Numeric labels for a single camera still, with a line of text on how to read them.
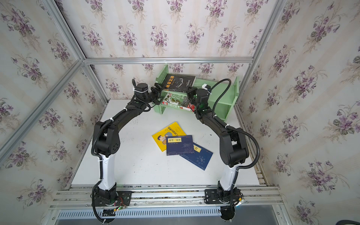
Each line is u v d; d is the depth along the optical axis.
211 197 0.73
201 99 0.67
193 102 0.76
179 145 0.93
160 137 0.96
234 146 0.49
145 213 0.76
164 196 0.75
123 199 0.72
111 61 1.03
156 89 0.84
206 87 0.80
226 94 0.66
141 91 0.73
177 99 1.01
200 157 0.87
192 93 0.78
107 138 0.54
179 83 0.89
